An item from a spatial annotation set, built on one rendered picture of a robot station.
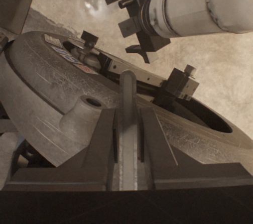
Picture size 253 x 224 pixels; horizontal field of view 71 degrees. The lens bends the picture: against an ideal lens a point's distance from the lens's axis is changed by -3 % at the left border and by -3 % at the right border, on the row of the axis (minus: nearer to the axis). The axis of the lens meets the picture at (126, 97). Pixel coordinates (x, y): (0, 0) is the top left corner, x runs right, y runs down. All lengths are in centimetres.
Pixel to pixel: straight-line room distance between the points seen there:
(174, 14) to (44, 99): 22
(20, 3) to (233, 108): 153
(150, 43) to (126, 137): 27
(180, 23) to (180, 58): 95
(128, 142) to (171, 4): 21
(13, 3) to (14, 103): 102
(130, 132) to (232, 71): 129
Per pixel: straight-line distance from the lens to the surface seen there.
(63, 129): 22
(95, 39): 57
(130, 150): 17
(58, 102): 25
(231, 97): 147
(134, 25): 39
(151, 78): 60
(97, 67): 46
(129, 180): 19
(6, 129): 37
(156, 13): 32
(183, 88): 64
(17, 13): 127
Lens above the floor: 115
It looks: 72 degrees down
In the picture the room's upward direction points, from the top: 167 degrees clockwise
